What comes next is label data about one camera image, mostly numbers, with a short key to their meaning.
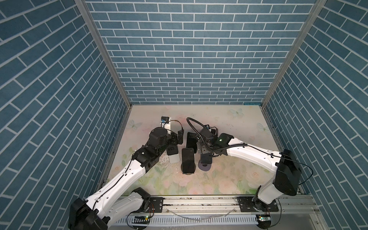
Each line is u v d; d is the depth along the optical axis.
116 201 0.45
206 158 0.82
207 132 0.62
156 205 0.74
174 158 0.89
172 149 0.87
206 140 0.61
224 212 0.72
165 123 0.63
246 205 0.73
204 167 0.87
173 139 0.66
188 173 0.84
